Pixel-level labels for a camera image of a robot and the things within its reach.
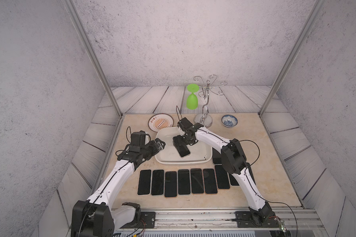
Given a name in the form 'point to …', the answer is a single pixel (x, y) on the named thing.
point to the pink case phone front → (210, 183)
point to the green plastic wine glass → (192, 101)
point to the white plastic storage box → (201, 153)
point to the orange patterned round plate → (157, 121)
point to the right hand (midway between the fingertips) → (179, 143)
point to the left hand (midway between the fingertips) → (163, 146)
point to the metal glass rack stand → (204, 118)
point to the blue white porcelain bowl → (229, 121)
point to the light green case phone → (183, 181)
